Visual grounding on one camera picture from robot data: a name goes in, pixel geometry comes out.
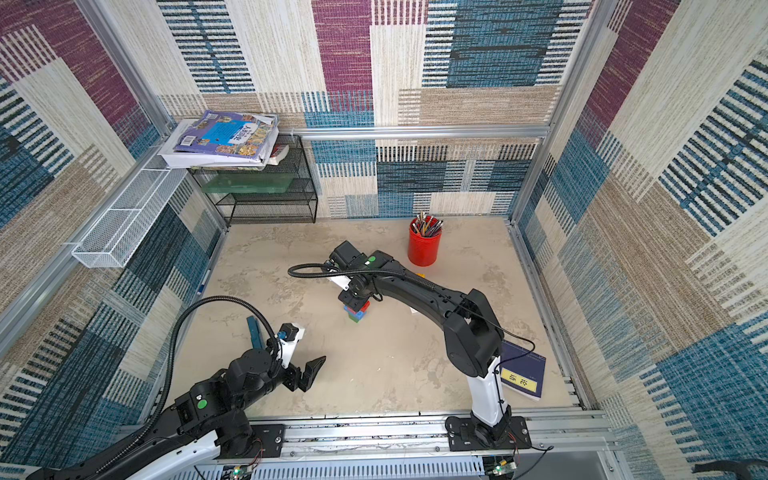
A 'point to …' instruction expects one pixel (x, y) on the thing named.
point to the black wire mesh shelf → (302, 203)
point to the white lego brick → (413, 310)
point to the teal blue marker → (257, 338)
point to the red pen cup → (423, 250)
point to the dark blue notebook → (524, 375)
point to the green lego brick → (353, 318)
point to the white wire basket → (120, 233)
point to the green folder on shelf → (250, 183)
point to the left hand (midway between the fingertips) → (312, 350)
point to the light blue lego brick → (348, 311)
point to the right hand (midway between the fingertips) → (362, 297)
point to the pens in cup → (424, 226)
